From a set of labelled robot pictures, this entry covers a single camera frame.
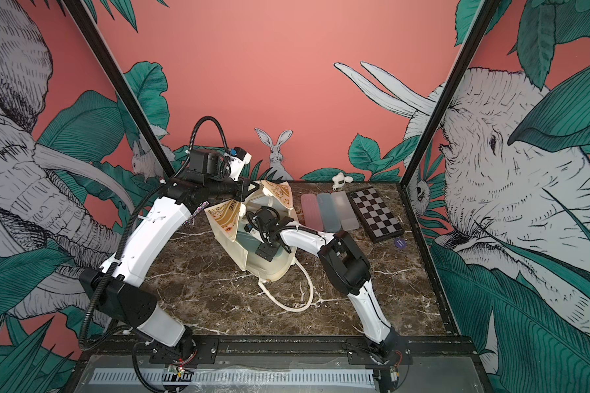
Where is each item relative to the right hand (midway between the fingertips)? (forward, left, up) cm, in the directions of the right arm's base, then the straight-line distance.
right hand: (267, 240), depth 96 cm
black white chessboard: (+12, -46, -1) cm, 48 cm away
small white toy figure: (+33, -32, +1) cm, 46 cm away
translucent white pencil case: (+16, -34, -3) cm, 37 cm away
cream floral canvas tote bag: (-1, +11, +15) cm, 19 cm away
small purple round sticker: (+2, -55, -5) cm, 55 cm away
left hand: (+2, -1, +30) cm, 30 cm away
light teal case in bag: (-5, +4, +6) cm, 9 cm away
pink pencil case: (+16, -18, -2) cm, 24 cm away
